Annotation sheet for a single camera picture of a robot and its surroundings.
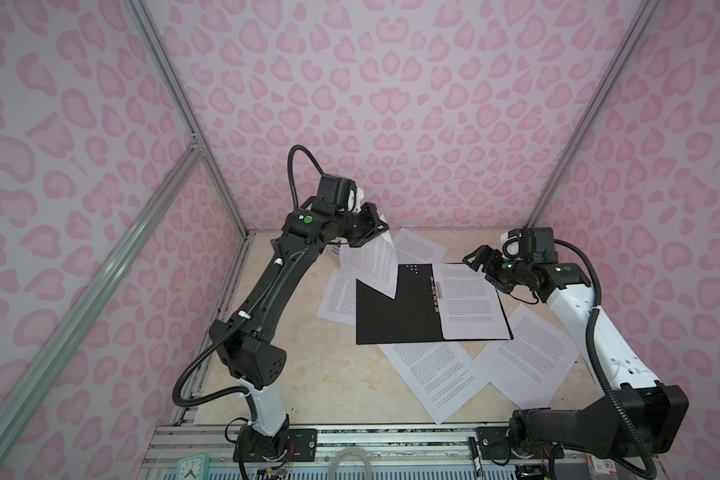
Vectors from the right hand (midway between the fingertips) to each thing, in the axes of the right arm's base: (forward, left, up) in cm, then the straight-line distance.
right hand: (475, 262), depth 78 cm
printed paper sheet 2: (+3, -5, -26) cm, 26 cm away
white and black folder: (+3, +7, -24) cm, 25 cm away
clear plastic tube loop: (-40, +33, -22) cm, 56 cm away
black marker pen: (-40, +2, -24) cm, 47 cm away
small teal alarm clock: (-44, +67, -22) cm, 83 cm away
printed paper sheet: (+1, +26, -2) cm, 26 cm away
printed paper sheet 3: (+3, +38, -26) cm, 46 cm away
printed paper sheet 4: (+29, +10, -26) cm, 41 cm away
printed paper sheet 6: (-18, -19, -26) cm, 37 cm away
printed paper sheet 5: (-20, +7, -25) cm, 33 cm away
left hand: (+3, +21, +12) cm, 25 cm away
